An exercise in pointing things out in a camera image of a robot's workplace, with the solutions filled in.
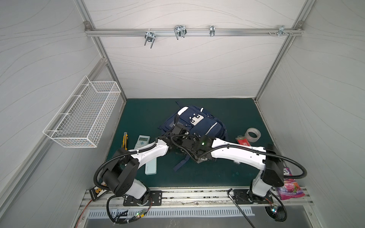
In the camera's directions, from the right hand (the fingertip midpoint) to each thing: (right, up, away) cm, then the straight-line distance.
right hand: (205, 149), depth 78 cm
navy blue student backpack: (-2, +15, +21) cm, 26 cm away
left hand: (-1, +1, +2) cm, 2 cm away
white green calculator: (-40, +2, +15) cm, 42 cm away
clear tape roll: (+38, +8, +20) cm, 44 cm away
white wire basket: (-61, +16, -10) cm, 64 cm away
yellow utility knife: (-52, 0, +15) cm, 54 cm away
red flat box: (+28, +1, +17) cm, 33 cm away
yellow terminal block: (-58, -21, -5) cm, 62 cm away
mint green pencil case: (-31, -11, +4) cm, 34 cm away
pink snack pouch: (+46, -20, -3) cm, 50 cm away
